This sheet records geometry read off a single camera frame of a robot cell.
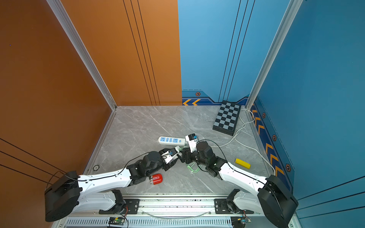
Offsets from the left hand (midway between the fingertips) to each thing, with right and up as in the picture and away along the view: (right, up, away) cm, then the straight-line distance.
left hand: (176, 151), depth 80 cm
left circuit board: (-30, -34, -8) cm, 46 cm away
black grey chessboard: (+37, +18, +28) cm, 49 cm away
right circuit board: (+33, -34, -9) cm, 48 cm away
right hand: (+2, 0, -1) cm, 3 cm away
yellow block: (+41, -10, +9) cm, 44 cm away
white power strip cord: (+54, -2, +16) cm, 57 cm away
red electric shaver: (-11, -16, 0) cm, 19 cm away
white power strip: (-5, +3, +17) cm, 18 cm away
